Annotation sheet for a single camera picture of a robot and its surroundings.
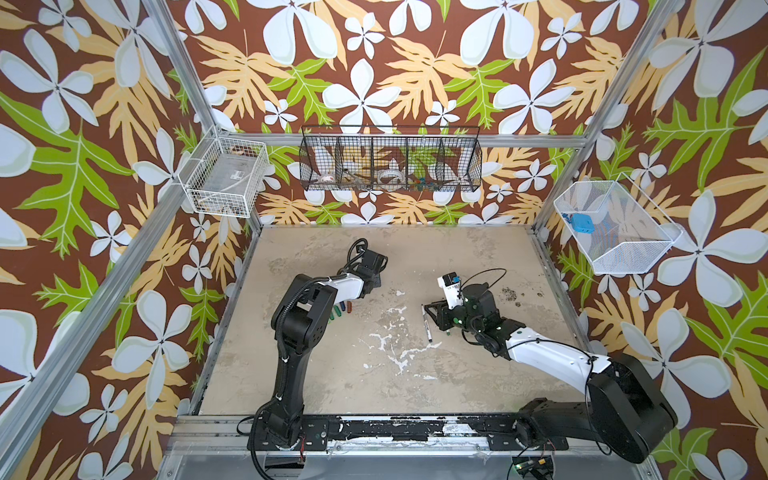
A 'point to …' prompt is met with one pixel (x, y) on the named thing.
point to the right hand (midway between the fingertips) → (426, 305)
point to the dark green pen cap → (339, 313)
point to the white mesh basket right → (622, 230)
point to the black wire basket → (342, 157)
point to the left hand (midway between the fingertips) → (367, 271)
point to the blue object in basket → (583, 223)
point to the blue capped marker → (429, 335)
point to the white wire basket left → (224, 173)
